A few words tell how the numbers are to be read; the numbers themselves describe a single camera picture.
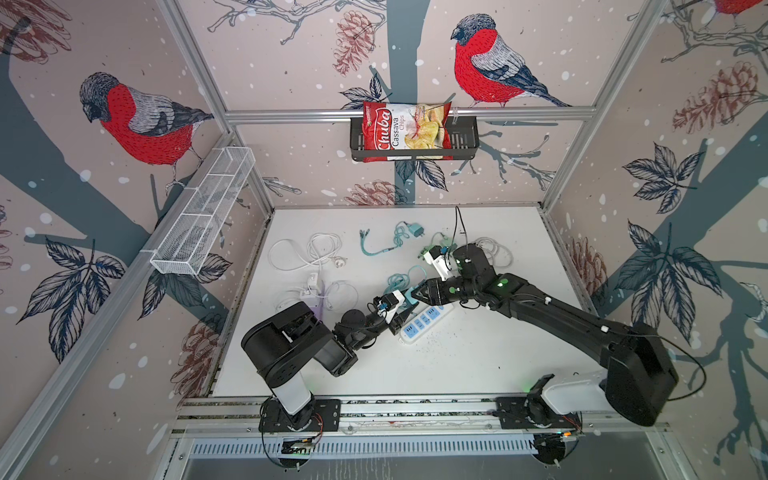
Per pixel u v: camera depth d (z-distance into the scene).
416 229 1.11
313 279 0.90
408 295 0.78
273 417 0.73
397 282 0.98
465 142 0.95
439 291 0.68
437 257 0.73
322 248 1.10
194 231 0.74
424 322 0.87
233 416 0.75
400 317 0.73
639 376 0.41
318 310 0.91
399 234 1.13
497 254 1.07
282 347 0.47
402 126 0.88
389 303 0.67
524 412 0.73
